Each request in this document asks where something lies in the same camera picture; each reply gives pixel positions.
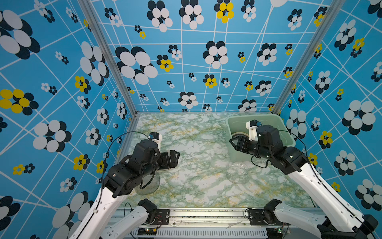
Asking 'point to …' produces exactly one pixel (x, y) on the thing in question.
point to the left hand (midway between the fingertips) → (173, 154)
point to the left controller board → (146, 231)
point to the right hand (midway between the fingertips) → (234, 142)
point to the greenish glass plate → (146, 179)
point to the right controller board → (276, 233)
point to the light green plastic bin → (236, 125)
